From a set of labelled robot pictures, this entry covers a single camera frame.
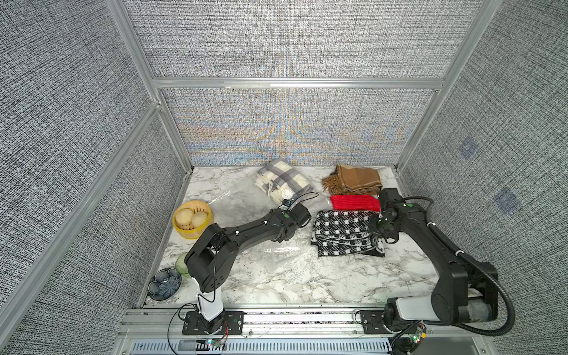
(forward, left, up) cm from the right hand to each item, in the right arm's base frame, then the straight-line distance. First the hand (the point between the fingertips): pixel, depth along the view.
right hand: (375, 224), depth 85 cm
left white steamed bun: (+7, +78, -5) cm, 78 cm away
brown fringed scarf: (+29, +1, -8) cm, 30 cm away
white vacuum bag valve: (+20, +34, -6) cm, 40 cm away
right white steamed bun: (+5, +71, -4) cm, 71 cm away
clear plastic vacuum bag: (+18, +54, -11) cm, 58 cm away
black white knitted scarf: (-2, +11, -4) cm, 12 cm away
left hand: (+1, +37, -3) cm, 38 cm away
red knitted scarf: (+19, +1, -12) cm, 22 cm away
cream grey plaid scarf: (+26, +37, -6) cm, 46 cm away
